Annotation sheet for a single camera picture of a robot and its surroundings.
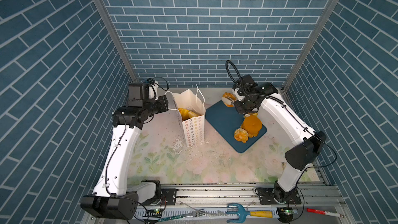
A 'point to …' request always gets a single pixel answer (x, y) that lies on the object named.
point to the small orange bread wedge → (255, 114)
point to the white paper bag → (193, 129)
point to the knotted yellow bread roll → (241, 135)
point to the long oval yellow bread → (184, 113)
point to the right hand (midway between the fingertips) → (237, 106)
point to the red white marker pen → (325, 212)
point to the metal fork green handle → (197, 213)
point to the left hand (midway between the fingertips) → (169, 100)
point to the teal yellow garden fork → (243, 213)
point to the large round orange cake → (253, 124)
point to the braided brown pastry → (192, 114)
